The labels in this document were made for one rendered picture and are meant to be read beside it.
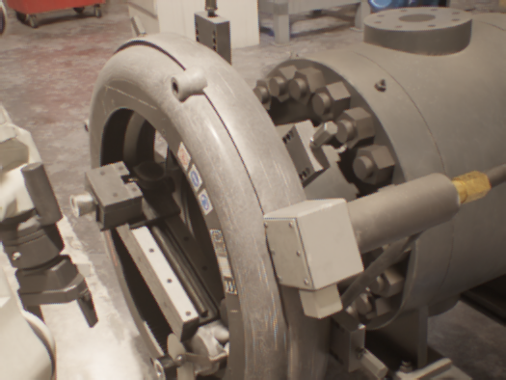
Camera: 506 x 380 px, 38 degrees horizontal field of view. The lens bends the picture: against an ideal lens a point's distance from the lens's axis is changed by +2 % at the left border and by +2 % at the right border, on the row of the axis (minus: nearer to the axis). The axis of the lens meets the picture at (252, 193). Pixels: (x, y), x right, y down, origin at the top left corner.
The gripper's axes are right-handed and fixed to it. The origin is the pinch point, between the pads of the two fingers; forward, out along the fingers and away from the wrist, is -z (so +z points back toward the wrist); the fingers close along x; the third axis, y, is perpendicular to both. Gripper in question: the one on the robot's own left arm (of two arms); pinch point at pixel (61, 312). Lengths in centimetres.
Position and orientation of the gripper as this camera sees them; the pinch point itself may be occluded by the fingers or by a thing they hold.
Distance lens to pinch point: 130.5
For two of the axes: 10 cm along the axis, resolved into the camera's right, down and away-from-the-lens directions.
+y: 3.0, -4.2, 8.6
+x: 9.2, -1.1, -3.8
